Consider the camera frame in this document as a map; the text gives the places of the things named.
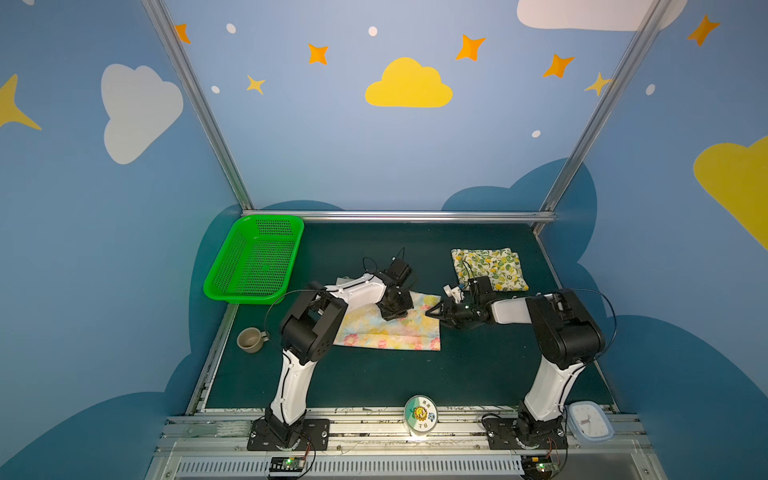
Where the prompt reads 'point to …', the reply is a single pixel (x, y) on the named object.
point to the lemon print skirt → (502, 266)
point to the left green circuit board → (287, 463)
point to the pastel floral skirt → (367, 326)
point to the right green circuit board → (536, 467)
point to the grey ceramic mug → (250, 339)
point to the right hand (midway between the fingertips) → (431, 315)
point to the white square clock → (588, 422)
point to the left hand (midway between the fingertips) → (414, 313)
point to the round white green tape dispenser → (420, 414)
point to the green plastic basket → (258, 261)
